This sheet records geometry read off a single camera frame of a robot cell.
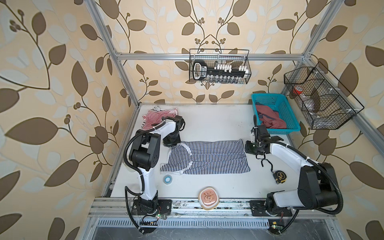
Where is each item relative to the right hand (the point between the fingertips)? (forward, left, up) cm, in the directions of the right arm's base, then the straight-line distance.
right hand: (247, 150), depth 89 cm
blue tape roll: (-13, +48, -6) cm, 50 cm away
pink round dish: (-24, +25, -3) cm, 35 cm away
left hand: (+7, +46, -2) cm, 46 cm away
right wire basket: (+8, -34, +30) cm, 46 cm away
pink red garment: (+27, -24, -2) cm, 36 cm away
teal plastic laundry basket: (+41, -35, +1) cm, 53 cm away
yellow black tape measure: (-15, -15, -3) cm, 21 cm away
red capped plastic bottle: (+24, -29, +26) cm, 46 cm away
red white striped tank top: (+28, +61, +1) cm, 67 cm away
